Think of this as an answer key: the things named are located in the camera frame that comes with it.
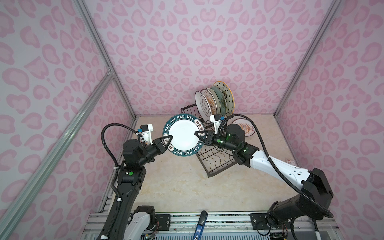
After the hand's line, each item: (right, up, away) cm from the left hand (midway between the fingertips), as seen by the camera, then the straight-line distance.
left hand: (173, 136), depth 68 cm
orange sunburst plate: (+18, +18, +10) cm, 27 cm away
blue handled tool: (+12, -42, 0) cm, 44 cm away
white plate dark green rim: (+5, -3, +1) cm, 6 cm away
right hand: (+10, +1, +1) cm, 10 cm away
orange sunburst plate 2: (+48, +5, +46) cm, 66 cm away
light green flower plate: (+24, +20, +16) cm, 35 cm away
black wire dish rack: (+22, -16, +27) cm, 38 cm away
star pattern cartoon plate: (+28, +21, +16) cm, 39 cm away
